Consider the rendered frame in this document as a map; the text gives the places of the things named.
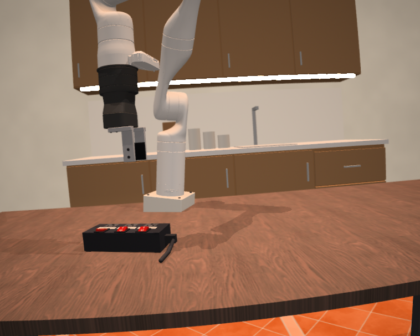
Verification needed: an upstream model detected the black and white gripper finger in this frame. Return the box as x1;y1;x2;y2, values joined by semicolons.
134;127;147;160
108;126;136;162

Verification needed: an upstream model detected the dark grey power strip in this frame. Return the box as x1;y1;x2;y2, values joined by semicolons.
82;223;177;263

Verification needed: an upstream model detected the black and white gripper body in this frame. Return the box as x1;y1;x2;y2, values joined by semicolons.
97;39;160;129

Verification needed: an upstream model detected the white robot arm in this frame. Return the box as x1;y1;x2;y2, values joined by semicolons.
89;0;201;197

